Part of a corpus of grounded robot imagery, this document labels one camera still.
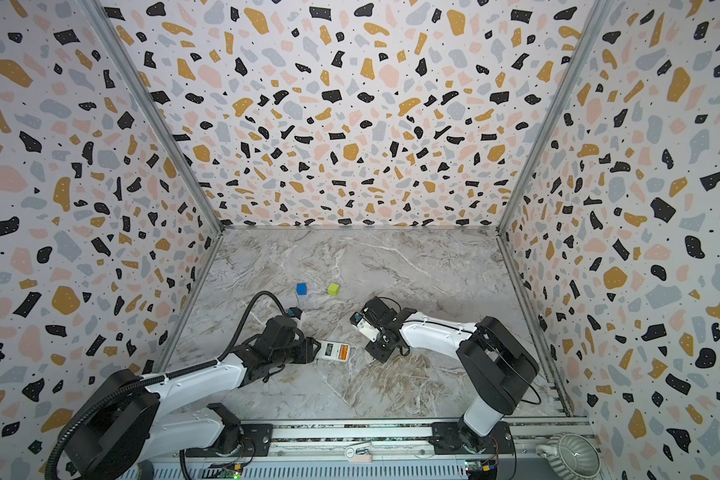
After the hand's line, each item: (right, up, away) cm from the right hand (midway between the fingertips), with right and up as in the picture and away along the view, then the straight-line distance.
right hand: (372, 341), depth 89 cm
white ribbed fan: (+49, -23, -16) cm, 57 cm away
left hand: (-16, +1, -2) cm, 16 cm away
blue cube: (-25, +14, +14) cm, 31 cm away
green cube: (-13, +14, +13) cm, 23 cm away
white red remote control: (-11, -3, -1) cm, 11 cm away
